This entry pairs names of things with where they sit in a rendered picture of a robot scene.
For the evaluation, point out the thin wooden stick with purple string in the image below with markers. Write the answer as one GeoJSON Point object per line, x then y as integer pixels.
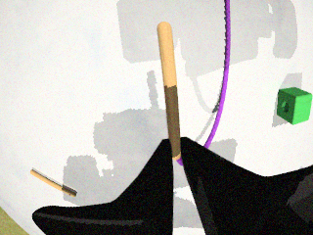
{"type": "Point", "coordinates": [169, 75]}

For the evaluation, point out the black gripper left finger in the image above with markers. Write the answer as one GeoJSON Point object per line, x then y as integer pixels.
{"type": "Point", "coordinates": [144, 208]}

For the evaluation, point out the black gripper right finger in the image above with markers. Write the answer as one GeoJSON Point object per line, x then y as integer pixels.
{"type": "Point", "coordinates": [233, 201]}

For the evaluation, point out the green block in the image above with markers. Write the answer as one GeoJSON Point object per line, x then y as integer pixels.
{"type": "Point", "coordinates": [294, 104]}

